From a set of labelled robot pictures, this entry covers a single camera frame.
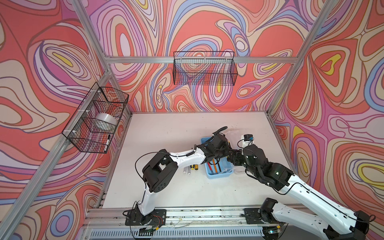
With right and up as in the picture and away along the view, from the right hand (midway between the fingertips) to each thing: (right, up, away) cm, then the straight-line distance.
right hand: (234, 154), depth 75 cm
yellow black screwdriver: (-19, -11, +14) cm, 26 cm away
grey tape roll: (-63, +16, -5) cm, 65 cm away
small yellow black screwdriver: (-21, -10, +14) cm, 28 cm away
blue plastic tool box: (-6, -11, +16) cm, 21 cm away
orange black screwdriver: (-7, -11, +16) cm, 21 cm away
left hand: (+3, 0, +10) cm, 11 cm away
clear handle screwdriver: (-24, -12, +14) cm, 31 cm away
